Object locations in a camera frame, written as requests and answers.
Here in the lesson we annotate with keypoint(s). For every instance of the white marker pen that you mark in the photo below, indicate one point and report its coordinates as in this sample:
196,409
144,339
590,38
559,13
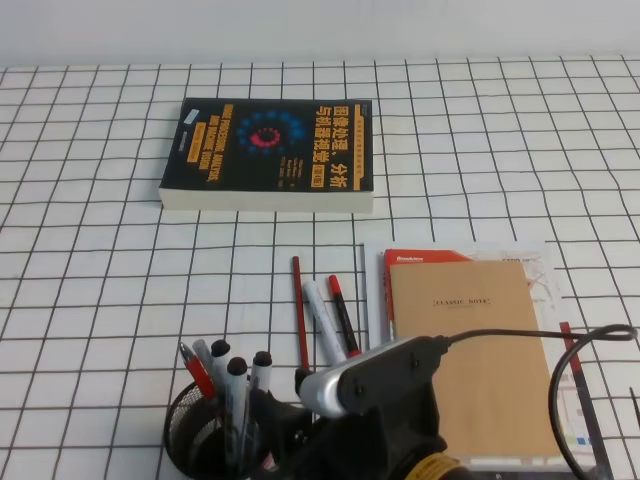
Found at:
334,350

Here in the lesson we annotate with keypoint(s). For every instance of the brown classic note notebook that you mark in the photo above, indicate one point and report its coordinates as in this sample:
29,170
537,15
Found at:
491,391

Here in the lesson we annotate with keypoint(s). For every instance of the orange covered notebook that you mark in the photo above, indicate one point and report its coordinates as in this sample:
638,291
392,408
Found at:
405,256

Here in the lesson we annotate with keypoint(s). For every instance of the red pencil with eraser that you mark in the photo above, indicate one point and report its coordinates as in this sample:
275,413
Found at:
300,314

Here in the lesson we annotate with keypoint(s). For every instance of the grey pen in holder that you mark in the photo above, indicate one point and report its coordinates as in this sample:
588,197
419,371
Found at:
203,353

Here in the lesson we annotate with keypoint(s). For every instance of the red ballpoint pen in holder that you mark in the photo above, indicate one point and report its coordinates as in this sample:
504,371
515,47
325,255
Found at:
197,371

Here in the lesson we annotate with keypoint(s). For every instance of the black mesh pen holder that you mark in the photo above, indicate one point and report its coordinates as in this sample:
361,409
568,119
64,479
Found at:
194,437

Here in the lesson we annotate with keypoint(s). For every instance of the whiteboard marker middle in holder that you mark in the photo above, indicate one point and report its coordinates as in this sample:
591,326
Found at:
235,405

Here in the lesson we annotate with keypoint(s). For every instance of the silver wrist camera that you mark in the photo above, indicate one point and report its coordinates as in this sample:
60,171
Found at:
374,378

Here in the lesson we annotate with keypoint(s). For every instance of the black textbook with Chinese title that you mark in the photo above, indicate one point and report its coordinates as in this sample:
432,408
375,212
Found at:
271,155

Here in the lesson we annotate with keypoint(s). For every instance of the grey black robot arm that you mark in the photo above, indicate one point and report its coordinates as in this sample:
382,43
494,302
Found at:
440,467

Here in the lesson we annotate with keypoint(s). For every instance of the red and black book spine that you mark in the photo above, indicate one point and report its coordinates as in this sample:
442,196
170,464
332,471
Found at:
579,422

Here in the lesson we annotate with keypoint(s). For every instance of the whiteboard marker black cap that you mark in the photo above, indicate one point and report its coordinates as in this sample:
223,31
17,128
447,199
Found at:
260,375

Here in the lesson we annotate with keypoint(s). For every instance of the whiteboard marker in holder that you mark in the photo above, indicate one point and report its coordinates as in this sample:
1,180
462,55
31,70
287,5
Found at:
235,405
221,355

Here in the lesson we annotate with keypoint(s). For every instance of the whiteboard marker left in holder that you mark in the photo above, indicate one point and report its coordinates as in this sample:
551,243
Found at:
221,355

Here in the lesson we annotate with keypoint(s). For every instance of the red and black pen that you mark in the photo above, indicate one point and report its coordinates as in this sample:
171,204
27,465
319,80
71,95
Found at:
349,337

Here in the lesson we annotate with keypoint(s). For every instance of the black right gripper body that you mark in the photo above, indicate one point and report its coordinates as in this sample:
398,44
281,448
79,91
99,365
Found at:
418,408

